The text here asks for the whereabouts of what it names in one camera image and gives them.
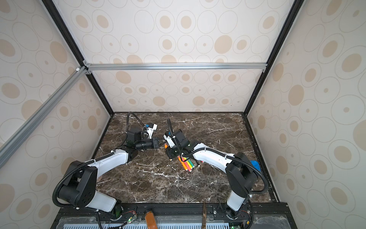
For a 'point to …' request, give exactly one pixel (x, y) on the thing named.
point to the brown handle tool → (150, 219)
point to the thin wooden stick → (204, 221)
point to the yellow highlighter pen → (189, 164)
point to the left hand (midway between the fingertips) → (170, 141)
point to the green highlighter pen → (193, 166)
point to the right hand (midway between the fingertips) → (172, 149)
